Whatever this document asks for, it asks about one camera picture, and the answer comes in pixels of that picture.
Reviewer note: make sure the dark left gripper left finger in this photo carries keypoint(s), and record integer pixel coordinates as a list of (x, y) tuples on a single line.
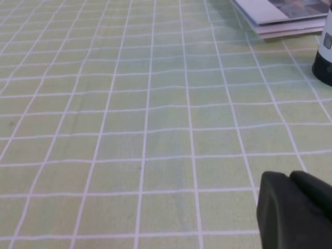
[(287, 218)]

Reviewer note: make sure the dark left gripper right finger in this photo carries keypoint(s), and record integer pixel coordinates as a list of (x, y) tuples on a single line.
[(316, 190)]

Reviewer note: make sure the white black pen holder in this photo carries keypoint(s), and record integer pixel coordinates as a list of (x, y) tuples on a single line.
[(321, 67)]

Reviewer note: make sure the beige lower booklet stack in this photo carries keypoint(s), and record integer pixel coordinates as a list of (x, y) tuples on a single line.
[(286, 28)]

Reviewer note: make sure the green checked tablecloth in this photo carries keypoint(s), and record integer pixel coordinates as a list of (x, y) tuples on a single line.
[(148, 124)]

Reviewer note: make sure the grey white top magazine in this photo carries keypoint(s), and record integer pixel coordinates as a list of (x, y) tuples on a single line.
[(273, 11)]

